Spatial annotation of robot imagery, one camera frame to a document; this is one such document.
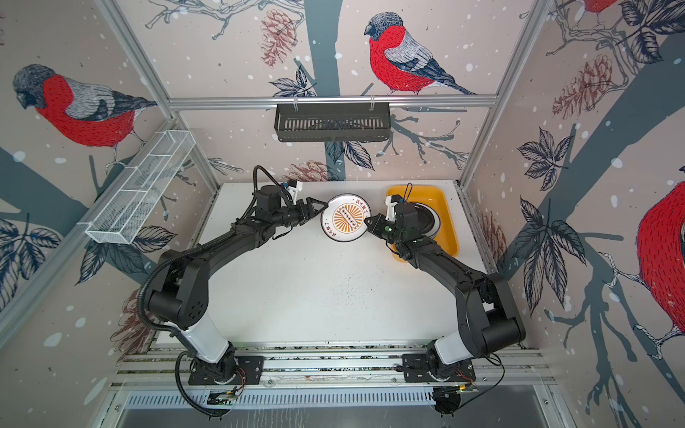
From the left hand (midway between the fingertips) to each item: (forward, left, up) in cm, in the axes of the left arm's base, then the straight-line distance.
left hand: (323, 208), depth 84 cm
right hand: (-2, -13, -5) cm, 14 cm away
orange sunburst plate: (0, -6, -7) cm, 9 cm away
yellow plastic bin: (+20, -45, -17) cm, 52 cm away
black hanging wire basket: (+40, -4, +6) cm, 40 cm away
